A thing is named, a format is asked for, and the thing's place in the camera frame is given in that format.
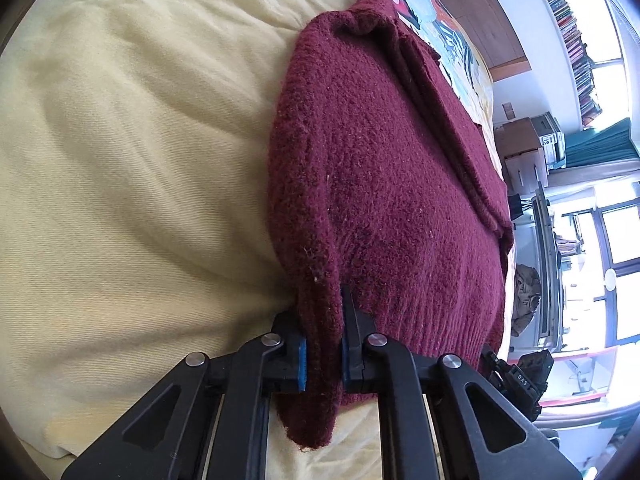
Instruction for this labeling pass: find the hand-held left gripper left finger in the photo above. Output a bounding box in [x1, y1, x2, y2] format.
[60, 310, 308, 480]

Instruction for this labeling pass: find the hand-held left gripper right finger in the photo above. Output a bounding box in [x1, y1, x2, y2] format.
[340, 285, 583, 480]

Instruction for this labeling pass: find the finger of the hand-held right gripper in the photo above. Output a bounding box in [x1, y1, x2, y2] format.
[480, 345, 502, 377]

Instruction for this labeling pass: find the dark red knitted sweater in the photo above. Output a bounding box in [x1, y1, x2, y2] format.
[267, 0, 516, 451]

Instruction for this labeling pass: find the pile of clothes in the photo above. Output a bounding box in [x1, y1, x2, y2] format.
[510, 264, 542, 338]

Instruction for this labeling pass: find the grey desk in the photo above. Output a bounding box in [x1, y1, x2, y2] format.
[531, 182, 564, 352]

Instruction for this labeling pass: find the window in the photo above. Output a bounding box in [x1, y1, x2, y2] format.
[560, 180, 640, 361]

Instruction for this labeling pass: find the black bag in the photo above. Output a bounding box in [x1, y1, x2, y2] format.
[507, 192, 537, 222]

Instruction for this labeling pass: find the wooden nightstand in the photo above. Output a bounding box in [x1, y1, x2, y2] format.
[495, 117, 549, 197]

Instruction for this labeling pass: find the grey printer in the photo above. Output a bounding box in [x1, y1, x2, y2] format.
[530, 112, 569, 172]

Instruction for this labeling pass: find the yellow printed duvet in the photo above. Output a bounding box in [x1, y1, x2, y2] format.
[0, 0, 507, 480]

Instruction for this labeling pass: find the teal curtain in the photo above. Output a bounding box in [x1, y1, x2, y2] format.
[562, 117, 640, 172]

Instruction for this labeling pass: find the row of books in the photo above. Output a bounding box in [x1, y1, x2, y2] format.
[525, 0, 602, 127]

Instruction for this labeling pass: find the wooden headboard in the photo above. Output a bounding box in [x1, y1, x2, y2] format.
[405, 0, 532, 82]

